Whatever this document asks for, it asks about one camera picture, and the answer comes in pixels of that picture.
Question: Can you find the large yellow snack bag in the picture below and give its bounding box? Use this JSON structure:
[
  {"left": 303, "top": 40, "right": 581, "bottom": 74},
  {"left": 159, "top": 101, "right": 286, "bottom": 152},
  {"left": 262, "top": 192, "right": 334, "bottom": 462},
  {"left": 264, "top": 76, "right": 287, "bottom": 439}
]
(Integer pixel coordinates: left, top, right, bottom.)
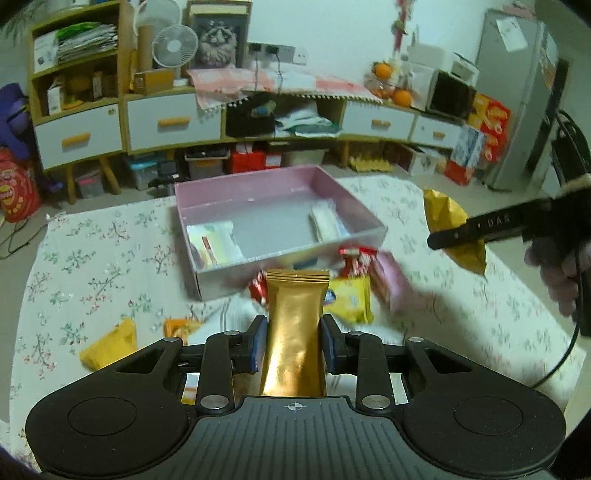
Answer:
[{"left": 424, "top": 189, "right": 487, "bottom": 276}]

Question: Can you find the orange chip packet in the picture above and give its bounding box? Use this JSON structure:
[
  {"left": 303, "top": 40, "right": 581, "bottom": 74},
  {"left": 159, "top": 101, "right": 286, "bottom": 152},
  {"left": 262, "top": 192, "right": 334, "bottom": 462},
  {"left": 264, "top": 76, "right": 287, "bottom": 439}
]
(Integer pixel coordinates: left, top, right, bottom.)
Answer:
[{"left": 163, "top": 319, "right": 202, "bottom": 345}]

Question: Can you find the yellow cracker bag blue logo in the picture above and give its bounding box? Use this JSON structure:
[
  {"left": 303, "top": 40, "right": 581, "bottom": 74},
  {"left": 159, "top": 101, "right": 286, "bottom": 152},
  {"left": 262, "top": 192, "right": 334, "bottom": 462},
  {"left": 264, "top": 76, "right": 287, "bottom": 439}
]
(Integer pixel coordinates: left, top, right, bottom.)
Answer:
[{"left": 324, "top": 276, "right": 374, "bottom": 324}]

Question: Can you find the gold foil snack pouch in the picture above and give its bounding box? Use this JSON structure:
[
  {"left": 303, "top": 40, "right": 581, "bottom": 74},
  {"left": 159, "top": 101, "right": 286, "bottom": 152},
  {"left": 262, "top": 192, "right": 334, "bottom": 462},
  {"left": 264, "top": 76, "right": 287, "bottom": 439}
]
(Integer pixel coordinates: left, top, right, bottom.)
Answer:
[{"left": 259, "top": 269, "right": 329, "bottom": 398}]

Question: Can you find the red snack packet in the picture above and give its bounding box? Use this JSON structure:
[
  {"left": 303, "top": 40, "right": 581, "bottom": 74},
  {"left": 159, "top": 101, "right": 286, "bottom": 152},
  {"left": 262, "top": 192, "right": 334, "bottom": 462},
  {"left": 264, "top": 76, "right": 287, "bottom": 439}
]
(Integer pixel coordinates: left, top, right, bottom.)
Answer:
[
  {"left": 339, "top": 245, "right": 378, "bottom": 278},
  {"left": 249, "top": 270, "right": 269, "bottom": 307}
]

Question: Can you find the pink snack packet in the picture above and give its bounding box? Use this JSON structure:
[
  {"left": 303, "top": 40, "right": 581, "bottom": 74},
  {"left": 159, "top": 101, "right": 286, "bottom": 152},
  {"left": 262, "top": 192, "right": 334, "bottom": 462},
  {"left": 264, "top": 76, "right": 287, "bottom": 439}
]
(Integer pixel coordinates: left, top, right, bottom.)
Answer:
[{"left": 370, "top": 250, "right": 414, "bottom": 313}]

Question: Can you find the small yellow snack bag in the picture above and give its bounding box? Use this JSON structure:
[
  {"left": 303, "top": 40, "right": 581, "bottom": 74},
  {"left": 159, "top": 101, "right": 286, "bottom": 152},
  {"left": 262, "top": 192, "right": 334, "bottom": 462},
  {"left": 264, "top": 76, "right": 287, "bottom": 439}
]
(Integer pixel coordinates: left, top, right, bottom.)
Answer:
[{"left": 79, "top": 318, "right": 137, "bottom": 371}]

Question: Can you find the right hand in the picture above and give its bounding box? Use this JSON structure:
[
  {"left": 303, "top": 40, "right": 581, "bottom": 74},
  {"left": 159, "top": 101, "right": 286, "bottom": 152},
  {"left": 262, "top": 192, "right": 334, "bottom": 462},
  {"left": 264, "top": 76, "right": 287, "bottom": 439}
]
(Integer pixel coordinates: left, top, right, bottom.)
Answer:
[{"left": 524, "top": 247, "right": 579, "bottom": 316}]

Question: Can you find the white wafer packet in box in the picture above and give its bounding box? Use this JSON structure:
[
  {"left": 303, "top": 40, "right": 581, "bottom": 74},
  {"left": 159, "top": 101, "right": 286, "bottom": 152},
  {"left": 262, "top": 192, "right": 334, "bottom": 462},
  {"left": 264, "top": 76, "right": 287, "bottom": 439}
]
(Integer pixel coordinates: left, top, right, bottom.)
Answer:
[{"left": 186, "top": 220, "right": 245, "bottom": 271}]

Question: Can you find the floral tablecloth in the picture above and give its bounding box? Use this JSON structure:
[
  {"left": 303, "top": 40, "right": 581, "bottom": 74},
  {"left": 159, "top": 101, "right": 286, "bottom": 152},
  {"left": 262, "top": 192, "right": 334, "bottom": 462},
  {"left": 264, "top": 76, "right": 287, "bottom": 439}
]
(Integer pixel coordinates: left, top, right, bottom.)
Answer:
[{"left": 3, "top": 175, "right": 586, "bottom": 463}]

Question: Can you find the microwave oven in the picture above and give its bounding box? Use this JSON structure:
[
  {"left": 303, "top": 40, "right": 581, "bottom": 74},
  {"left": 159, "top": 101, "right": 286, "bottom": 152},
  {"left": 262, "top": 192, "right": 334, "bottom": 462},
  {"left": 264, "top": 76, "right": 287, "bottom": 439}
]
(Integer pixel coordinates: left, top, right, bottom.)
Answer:
[{"left": 408, "top": 43, "right": 480, "bottom": 120}]

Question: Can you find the pink cardboard box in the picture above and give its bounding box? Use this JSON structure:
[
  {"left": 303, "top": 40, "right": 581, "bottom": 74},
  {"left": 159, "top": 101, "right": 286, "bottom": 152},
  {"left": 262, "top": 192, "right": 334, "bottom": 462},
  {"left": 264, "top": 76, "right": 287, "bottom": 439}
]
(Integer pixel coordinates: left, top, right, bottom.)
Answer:
[{"left": 174, "top": 166, "right": 388, "bottom": 301}]

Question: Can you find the silver refrigerator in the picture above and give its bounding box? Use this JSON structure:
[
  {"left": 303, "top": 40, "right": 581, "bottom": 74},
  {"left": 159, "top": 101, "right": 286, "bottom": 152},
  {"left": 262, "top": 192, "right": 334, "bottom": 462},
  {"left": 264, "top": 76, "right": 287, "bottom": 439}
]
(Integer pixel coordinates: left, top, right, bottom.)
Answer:
[{"left": 477, "top": 9, "right": 559, "bottom": 191}]

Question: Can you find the fruit bowl with oranges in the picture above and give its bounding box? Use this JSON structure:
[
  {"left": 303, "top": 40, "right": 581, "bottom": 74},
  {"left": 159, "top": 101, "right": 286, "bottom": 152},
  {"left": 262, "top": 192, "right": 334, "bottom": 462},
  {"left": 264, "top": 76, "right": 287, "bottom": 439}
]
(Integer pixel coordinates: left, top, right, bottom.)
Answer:
[{"left": 363, "top": 59, "right": 413, "bottom": 108}]

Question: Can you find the red storage box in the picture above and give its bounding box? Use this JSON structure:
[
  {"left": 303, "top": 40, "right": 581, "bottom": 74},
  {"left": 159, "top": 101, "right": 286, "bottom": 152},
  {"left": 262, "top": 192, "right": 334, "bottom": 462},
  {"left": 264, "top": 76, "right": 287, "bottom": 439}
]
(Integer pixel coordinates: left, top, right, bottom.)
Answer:
[{"left": 228, "top": 150, "right": 281, "bottom": 174}]

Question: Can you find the clear plastic storage bin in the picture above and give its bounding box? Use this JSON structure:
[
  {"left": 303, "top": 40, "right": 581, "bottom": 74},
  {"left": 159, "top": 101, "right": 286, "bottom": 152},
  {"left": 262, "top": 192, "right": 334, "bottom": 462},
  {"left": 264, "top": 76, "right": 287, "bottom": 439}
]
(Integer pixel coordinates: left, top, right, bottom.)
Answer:
[{"left": 184, "top": 152, "right": 230, "bottom": 180}]

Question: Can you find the long white drawer cabinet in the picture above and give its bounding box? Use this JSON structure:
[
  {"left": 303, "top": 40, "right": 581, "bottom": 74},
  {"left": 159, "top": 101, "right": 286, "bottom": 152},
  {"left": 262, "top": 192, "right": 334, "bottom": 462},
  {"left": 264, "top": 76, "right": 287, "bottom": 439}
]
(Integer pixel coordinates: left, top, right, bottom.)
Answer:
[{"left": 123, "top": 89, "right": 462, "bottom": 154}]

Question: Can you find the red printed bag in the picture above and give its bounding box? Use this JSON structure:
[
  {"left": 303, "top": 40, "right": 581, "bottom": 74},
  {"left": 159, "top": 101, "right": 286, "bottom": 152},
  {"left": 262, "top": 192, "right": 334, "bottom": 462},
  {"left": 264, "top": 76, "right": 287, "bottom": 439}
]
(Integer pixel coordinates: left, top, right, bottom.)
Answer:
[{"left": 0, "top": 147, "right": 41, "bottom": 223}]

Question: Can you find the pink cabinet cloth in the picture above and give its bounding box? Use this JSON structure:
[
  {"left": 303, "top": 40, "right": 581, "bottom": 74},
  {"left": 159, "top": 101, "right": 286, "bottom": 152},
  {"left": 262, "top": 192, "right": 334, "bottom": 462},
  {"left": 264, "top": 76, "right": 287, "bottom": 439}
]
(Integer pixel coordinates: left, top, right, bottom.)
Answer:
[{"left": 187, "top": 68, "right": 380, "bottom": 111}]

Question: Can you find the small white desk fan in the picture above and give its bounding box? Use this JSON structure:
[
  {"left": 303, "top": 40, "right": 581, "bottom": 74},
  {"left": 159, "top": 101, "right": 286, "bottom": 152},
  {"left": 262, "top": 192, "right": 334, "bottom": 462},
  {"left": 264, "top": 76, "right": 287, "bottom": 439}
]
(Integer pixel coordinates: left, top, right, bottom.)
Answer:
[{"left": 152, "top": 24, "right": 198, "bottom": 87}]

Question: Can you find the purple plush toy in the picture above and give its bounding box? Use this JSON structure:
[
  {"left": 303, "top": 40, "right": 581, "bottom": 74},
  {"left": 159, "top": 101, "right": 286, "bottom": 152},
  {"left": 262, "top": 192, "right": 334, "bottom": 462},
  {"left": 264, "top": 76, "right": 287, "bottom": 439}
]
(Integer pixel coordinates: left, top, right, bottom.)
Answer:
[{"left": 0, "top": 83, "right": 33, "bottom": 160}]

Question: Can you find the wooden shelf cabinet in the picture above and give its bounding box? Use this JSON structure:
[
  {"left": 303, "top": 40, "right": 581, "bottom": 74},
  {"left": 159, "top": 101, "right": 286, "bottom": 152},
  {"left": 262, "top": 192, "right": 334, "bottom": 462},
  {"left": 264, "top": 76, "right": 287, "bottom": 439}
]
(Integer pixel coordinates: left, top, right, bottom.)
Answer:
[{"left": 26, "top": 0, "right": 129, "bottom": 172}]

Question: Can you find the framed cat picture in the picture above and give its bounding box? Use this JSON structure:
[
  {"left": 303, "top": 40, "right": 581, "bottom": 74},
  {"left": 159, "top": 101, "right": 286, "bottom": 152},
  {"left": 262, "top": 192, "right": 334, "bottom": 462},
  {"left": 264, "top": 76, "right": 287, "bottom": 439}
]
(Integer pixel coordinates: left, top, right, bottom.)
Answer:
[{"left": 185, "top": 0, "right": 252, "bottom": 69}]

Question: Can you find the large white fan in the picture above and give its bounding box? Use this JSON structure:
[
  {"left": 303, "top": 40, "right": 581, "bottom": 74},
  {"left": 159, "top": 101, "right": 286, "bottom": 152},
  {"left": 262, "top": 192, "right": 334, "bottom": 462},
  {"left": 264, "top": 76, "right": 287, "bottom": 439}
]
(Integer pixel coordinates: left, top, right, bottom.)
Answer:
[{"left": 133, "top": 0, "right": 182, "bottom": 34}]

